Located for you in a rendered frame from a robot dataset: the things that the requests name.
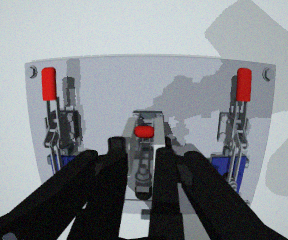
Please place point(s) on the grey fixture plate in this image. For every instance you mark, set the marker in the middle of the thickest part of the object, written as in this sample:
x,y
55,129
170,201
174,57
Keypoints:
x,y
190,92

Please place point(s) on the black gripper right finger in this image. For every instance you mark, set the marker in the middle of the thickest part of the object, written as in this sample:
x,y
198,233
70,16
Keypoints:
x,y
222,212

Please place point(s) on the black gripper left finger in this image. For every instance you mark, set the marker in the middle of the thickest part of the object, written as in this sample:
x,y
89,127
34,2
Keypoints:
x,y
48,211

